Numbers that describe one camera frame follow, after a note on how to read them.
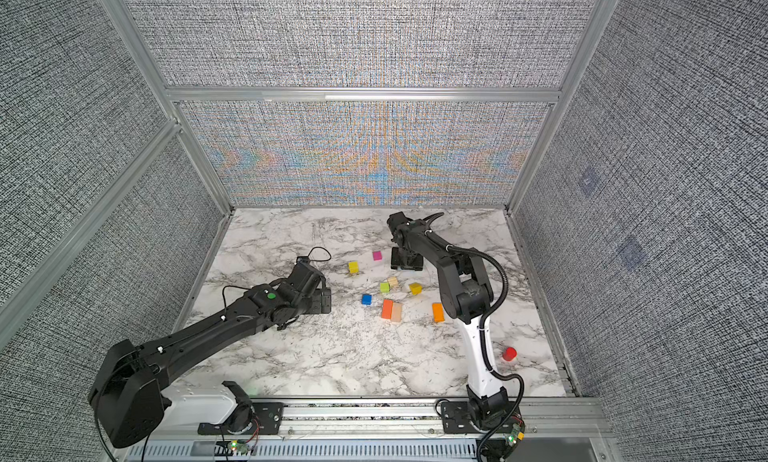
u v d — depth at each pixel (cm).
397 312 92
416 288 96
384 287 98
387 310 93
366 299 95
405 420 75
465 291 59
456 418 73
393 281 97
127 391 40
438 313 92
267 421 73
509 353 81
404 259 91
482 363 61
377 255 105
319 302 75
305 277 63
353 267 103
